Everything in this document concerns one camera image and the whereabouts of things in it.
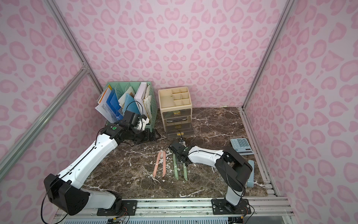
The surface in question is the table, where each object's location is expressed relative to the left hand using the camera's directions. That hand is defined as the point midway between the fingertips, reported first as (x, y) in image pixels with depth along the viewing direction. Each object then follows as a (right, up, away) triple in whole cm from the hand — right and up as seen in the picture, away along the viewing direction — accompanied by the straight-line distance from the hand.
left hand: (155, 136), depth 76 cm
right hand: (+14, -16, +14) cm, 25 cm away
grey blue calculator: (+55, -9, +19) cm, 59 cm away
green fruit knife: (+10, -20, +12) cm, 25 cm away
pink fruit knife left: (-2, -20, +12) cm, 23 cm away
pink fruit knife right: (+3, -19, +12) cm, 23 cm away
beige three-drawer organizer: (+11, +17, +12) cm, 23 cm away
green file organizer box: (-31, +32, +27) cm, 53 cm away
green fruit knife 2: (+16, -23, +8) cm, 29 cm away
